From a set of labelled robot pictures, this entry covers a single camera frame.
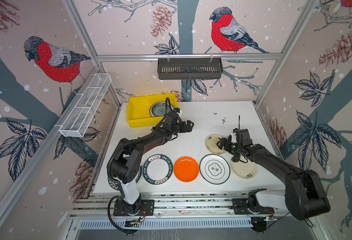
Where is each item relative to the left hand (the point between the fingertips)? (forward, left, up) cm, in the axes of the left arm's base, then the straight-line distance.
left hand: (189, 123), depth 89 cm
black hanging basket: (+39, -2, +13) cm, 41 cm away
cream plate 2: (-23, -32, -15) cm, 42 cm away
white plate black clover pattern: (-22, -15, -14) cm, 30 cm away
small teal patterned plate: (+26, +22, -14) cm, 37 cm away
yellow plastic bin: (+23, +38, -14) cm, 47 cm away
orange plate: (-22, +2, -15) cm, 27 cm away
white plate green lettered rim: (-22, +19, -15) cm, 33 cm away
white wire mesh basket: (+5, +57, +15) cm, 59 cm away
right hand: (-11, -20, -9) cm, 24 cm away
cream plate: (-6, -15, -13) cm, 21 cm away
